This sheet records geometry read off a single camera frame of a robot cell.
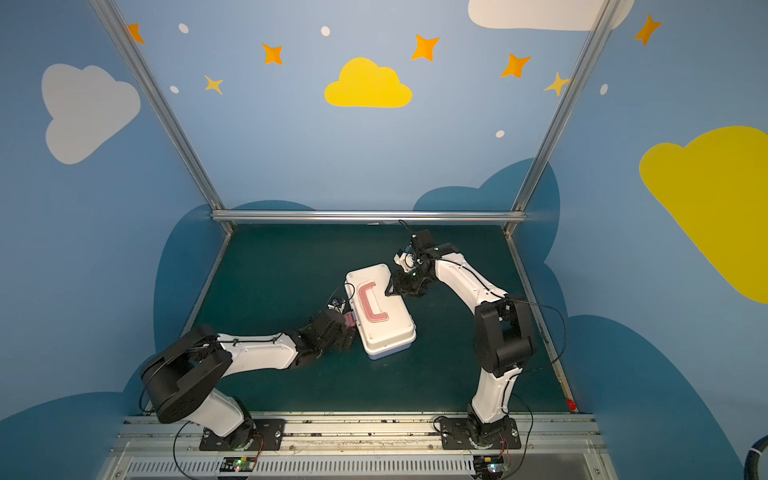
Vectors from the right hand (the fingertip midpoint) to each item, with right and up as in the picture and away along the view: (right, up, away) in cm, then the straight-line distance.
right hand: (395, 291), depth 89 cm
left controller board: (-38, -40, -18) cm, 58 cm away
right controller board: (+23, -40, -17) cm, 49 cm away
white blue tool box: (-3, -9, -6) cm, 11 cm away
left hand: (-16, -11, +3) cm, 20 cm away
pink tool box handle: (-7, -7, -5) cm, 11 cm away
